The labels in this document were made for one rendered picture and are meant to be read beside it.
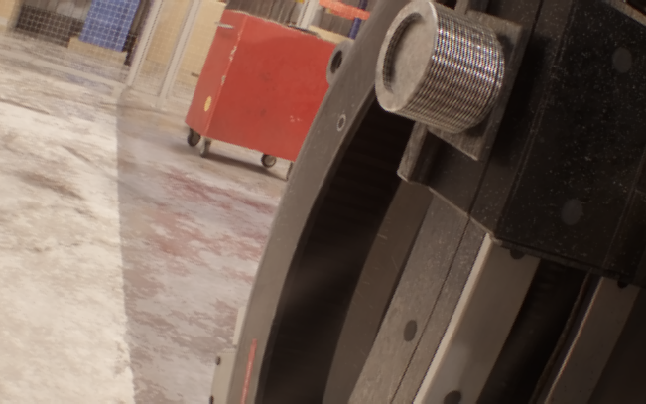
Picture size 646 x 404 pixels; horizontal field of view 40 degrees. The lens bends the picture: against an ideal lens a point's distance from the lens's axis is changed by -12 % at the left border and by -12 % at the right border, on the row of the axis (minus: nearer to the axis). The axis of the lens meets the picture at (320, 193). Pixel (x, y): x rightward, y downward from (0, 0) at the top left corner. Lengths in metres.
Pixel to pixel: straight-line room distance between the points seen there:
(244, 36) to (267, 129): 0.59
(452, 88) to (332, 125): 0.35
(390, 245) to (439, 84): 0.37
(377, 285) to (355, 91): 0.14
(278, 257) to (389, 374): 0.24
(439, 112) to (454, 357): 0.14
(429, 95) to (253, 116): 5.42
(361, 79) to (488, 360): 0.26
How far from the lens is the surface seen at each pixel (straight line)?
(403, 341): 0.47
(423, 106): 0.33
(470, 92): 0.33
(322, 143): 0.68
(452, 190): 0.36
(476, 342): 0.44
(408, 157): 0.38
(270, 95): 5.75
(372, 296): 0.69
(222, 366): 0.87
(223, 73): 5.65
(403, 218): 0.67
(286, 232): 0.70
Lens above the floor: 0.74
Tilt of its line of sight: 7 degrees down
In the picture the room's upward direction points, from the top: 19 degrees clockwise
